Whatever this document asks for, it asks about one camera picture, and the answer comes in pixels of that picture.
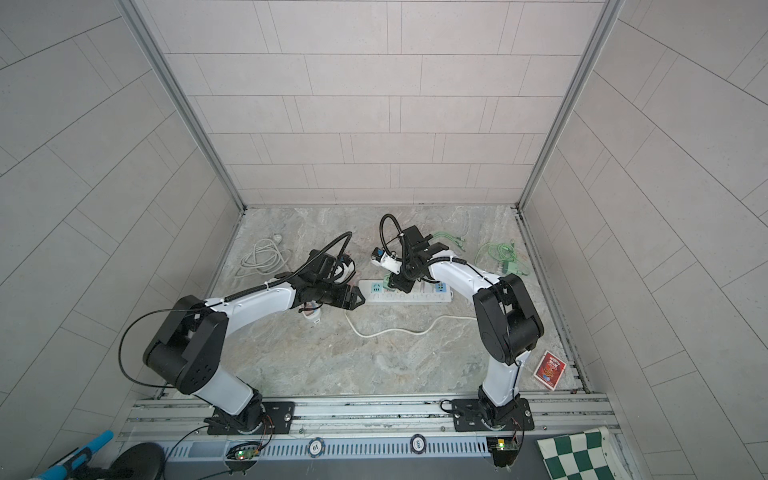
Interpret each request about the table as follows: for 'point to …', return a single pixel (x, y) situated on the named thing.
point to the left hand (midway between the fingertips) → (364, 294)
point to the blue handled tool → (79, 459)
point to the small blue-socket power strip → (311, 310)
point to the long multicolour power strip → (422, 292)
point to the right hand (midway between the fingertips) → (393, 278)
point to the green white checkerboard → (583, 455)
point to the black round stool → (144, 461)
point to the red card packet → (549, 370)
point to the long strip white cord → (407, 330)
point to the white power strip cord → (266, 258)
